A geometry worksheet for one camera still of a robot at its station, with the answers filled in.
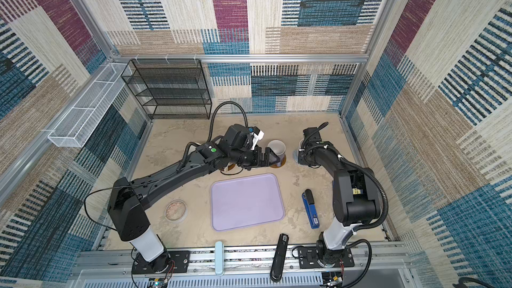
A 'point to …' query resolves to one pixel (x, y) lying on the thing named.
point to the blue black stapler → (310, 206)
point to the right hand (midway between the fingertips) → (309, 162)
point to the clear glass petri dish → (176, 210)
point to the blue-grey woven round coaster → (295, 155)
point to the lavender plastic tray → (246, 201)
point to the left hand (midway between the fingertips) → (274, 162)
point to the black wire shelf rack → (169, 88)
